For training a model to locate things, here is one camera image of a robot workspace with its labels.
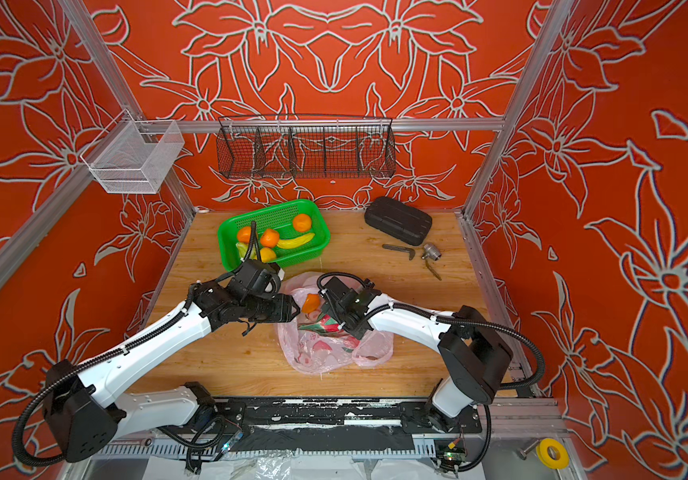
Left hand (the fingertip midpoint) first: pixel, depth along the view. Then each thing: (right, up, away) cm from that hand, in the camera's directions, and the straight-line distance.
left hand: (293, 309), depth 76 cm
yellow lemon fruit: (-13, +13, +24) cm, 30 cm away
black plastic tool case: (+34, +25, +31) cm, 52 cm away
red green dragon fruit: (+8, -6, +7) cm, 12 cm away
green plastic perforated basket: (-11, +26, +37) cm, 46 cm away
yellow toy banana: (-5, +17, +31) cm, 35 cm away
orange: (-23, +20, +30) cm, 43 cm away
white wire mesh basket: (-53, +44, +16) cm, 71 cm away
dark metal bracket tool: (+38, +14, +30) cm, 51 cm away
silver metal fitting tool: (+45, +14, +27) cm, 54 cm away
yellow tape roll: (+59, -32, -8) cm, 68 cm away
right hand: (+9, -4, +9) cm, 13 cm away
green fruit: (-22, +15, +24) cm, 36 cm away
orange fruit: (-2, +24, +34) cm, 42 cm away
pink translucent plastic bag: (+6, -13, +4) cm, 15 cm away
